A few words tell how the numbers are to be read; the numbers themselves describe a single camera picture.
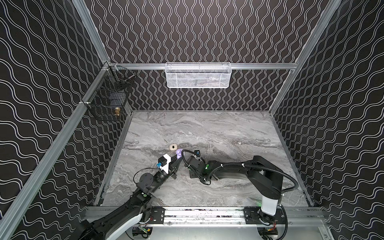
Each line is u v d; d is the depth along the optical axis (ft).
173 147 3.20
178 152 2.39
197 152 2.62
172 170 2.19
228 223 2.43
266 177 1.66
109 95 3.03
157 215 2.48
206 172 2.12
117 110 2.72
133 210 1.85
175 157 2.35
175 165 2.36
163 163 2.02
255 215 2.41
